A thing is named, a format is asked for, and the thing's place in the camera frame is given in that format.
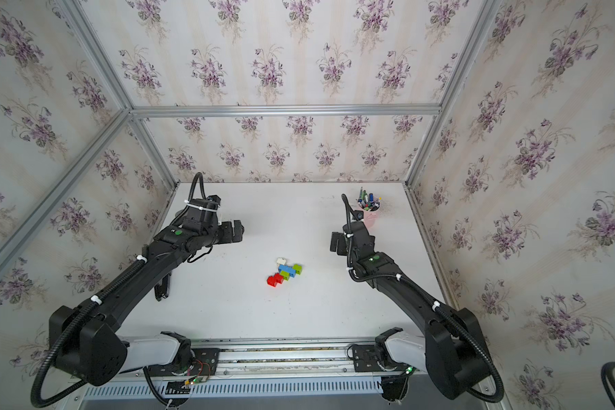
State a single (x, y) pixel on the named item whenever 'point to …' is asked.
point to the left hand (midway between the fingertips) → (232, 230)
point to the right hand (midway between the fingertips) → (351, 236)
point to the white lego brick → (281, 260)
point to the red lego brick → (273, 280)
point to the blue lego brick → (292, 272)
